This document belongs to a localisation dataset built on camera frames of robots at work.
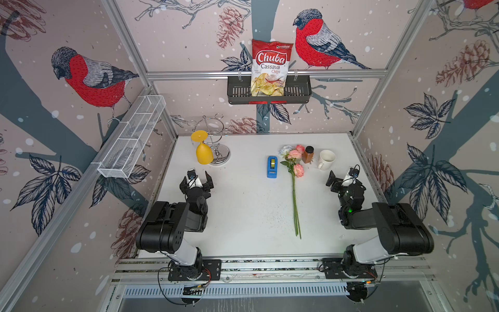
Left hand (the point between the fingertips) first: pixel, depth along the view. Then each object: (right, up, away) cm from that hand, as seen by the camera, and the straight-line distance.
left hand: (198, 170), depth 89 cm
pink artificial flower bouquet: (+48, +3, +14) cm, 50 cm away
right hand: (+68, -1, +2) cm, 68 cm away
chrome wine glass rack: (0, +25, +35) cm, 42 cm away
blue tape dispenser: (+36, -3, +12) cm, 38 cm away
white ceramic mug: (+66, +5, +13) cm, 67 cm away
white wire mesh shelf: (-25, +15, -11) cm, 31 cm away
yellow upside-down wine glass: (+2, +9, +3) cm, 10 cm away
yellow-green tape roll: (+36, +3, +12) cm, 38 cm away
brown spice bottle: (+55, +7, +12) cm, 57 cm away
